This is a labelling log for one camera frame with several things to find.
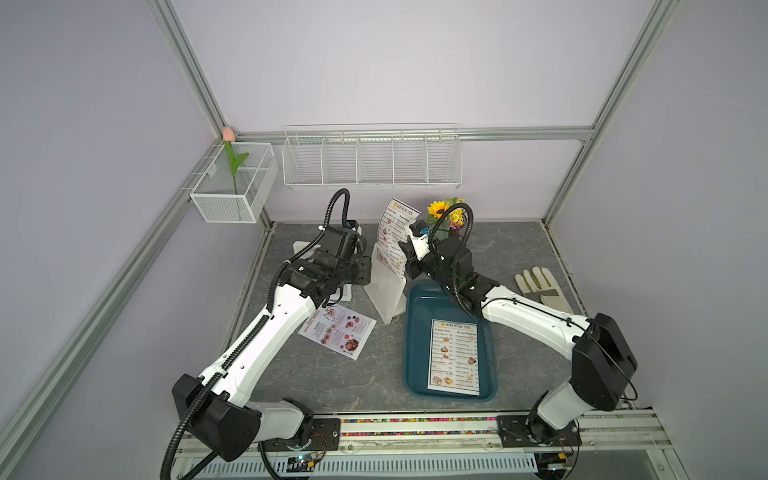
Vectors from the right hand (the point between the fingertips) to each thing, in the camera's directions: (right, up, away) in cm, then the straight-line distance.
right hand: (400, 241), depth 78 cm
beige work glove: (+48, -14, +24) cm, 56 cm away
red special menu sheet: (-19, -27, +14) cm, 36 cm away
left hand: (-10, -7, -2) cm, 12 cm away
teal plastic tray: (+8, -20, +19) cm, 29 cm away
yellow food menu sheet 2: (+15, -34, +7) cm, 38 cm away
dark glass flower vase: (+17, +3, +16) cm, 24 cm away
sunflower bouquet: (+16, +7, +11) cm, 21 cm away
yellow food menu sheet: (-2, +3, +1) cm, 4 cm away
